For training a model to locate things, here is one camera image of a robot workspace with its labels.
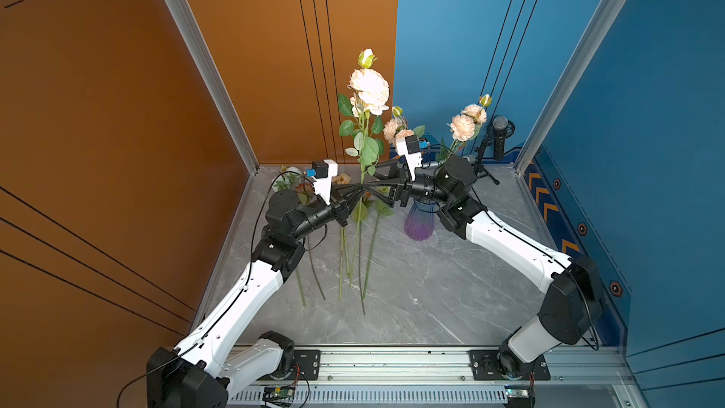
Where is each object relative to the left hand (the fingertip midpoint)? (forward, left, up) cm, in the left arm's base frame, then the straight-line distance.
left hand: (365, 185), depth 65 cm
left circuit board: (-37, +21, -40) cm, 59 cm away
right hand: (0, -1, +2) cm, 2 cm away
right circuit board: (-37, -39, -37) cm, 65 cm away
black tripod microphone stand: (+41, -45, -18) cm, 63 cm away
